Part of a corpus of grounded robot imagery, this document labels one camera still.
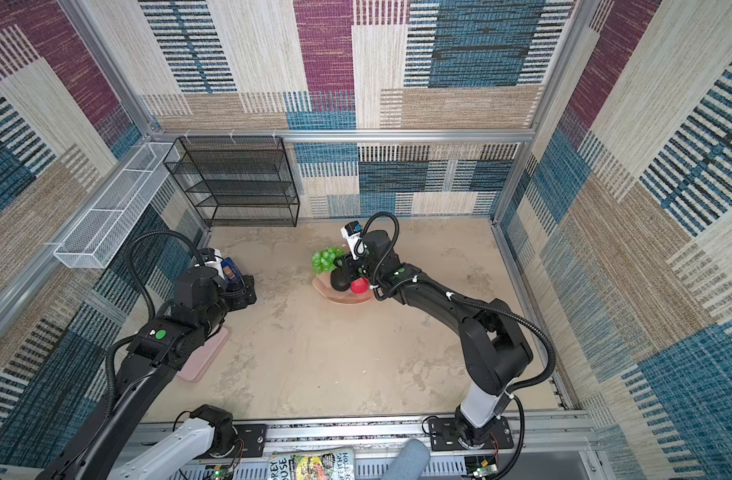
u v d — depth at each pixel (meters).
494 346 0.46
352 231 0.75
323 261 0.82
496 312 0.49
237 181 1.09
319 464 0.69
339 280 0.97
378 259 0.66
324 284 0.98
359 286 0.97
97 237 0.71
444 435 0.73
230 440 0.69
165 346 0.47
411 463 0.68
